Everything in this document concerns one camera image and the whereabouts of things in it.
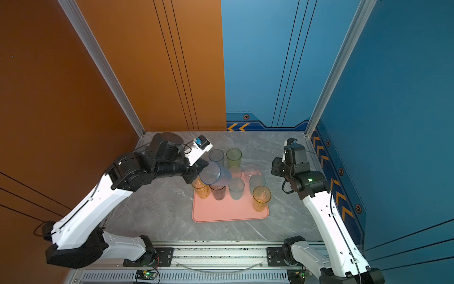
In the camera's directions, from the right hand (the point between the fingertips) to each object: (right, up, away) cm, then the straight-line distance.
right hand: (277, 162), depth 73 cm
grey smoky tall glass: (-25, -15, +11) cm, 31 cm away
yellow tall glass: (-33, -13, +6) cm, 36 cm away
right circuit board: (+8, -45, -4) cm, 46 cm away
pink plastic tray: (-21, -25, +15) cm, 36 cm away
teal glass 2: (-7, -10, +14) cm, 19 cm away
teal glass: (-17, -13, +14) cm, 25 cm away
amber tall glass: (-4, -18, +14) cm, 23 cm away
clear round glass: (-8, -6, +25) cm, 27 cm away
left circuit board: (-54, -46, -3) cm, 71 cm away
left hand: (-28, +2, -12) cm, 30 cm away
